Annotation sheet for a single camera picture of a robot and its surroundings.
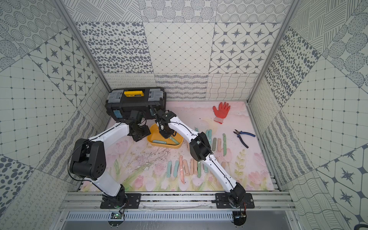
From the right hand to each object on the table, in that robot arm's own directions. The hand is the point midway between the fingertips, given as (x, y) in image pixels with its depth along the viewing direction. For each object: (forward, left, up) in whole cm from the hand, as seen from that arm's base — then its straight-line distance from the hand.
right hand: (170, 135), depth 99 cm
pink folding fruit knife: (-22, -12, -2) cm, 26 cm away
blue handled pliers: (+3, -49, -1) cm, 49 cm away
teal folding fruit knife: (-23, -24, -1) cm, 34 cm away
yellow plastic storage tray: (-3, +11, 0) cm, 11 cm away
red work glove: (+22, -40, -2) cm, 45 cm away
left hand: (-4, +11, +6) cm, 13 cm away
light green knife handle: (-6, -38, -2) cm, 38 cm away
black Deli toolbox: (+14, +34, +18) cm, 41 cm away
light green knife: (-6, +4, 0) cm, 7 cm away
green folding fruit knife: (-24, -20, -1) cm, 31 cm away
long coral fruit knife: (-23, -9, -2) cm, 25 cm away
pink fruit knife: (-22, -15, -1) cm, 27 cm away
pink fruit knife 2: (-22, -18, -1) cm, 28 cm away
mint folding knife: (-23, -6, -2) cm, 24 cm away
